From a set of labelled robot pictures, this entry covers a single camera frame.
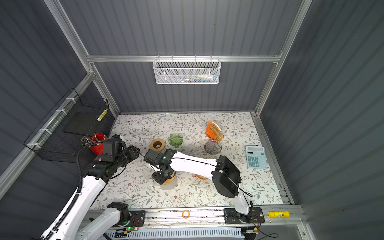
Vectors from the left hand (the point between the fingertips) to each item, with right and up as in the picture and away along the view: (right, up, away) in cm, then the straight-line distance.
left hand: (136, 150), depth 77 cm
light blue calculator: (+69, -7, +16) cm, 71 cm away
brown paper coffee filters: (+46, +10, +23) cm, 52 cm away
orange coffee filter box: (+41, +9, +21) cm, 47 cm away
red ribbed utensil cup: (-26, 0, +10) cm, 28 cm away
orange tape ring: (+25, -32, -3) cm, 41 cm away
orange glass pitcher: (+33, -17, +9) cm, 38 cm away
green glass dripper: (+18, +4, +17) cm, 25 cm away
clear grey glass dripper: (+42, -1, +19) cm, 46 cm away
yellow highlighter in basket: (-21, +19, +4) cm, 29 cm away
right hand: (+12, -16, +1) cm, 20 cm away
